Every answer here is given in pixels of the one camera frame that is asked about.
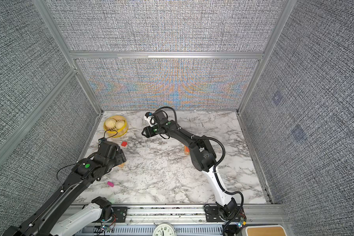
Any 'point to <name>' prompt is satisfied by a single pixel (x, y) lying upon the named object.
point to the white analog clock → (164, 229)
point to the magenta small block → (110, 184)
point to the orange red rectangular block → (187, 150)
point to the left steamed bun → (110, 123)
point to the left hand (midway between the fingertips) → (119, 155)
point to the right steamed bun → (119, 124)
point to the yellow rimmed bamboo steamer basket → (113, 132)
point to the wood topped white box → (265, 230)
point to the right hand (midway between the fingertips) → (147, 130)
